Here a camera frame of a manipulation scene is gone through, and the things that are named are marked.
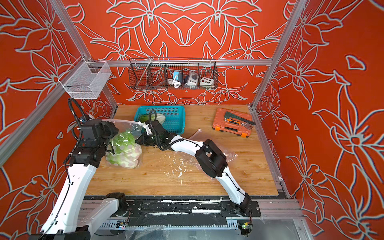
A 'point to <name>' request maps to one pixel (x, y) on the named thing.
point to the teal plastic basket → (174, 115)
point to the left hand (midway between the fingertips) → (109, 124)
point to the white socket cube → (205, 81)
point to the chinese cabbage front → (123, 143)
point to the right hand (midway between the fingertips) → (130, 143)
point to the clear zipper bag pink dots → (135, 127)
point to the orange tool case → (233, 122)
